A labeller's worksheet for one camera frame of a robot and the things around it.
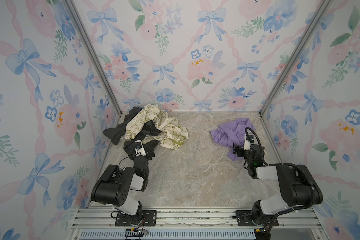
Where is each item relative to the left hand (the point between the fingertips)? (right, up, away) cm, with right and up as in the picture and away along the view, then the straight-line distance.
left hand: (142, 144), depth 88 cm
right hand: (+61, +1, +6) cm, 62 cm away
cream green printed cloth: (+18, +5, +12) cm, 22 cm away
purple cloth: (+57, +6, +12) cm, 59 cm away
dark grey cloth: (-19, +5, +8) cm, 21 cm away
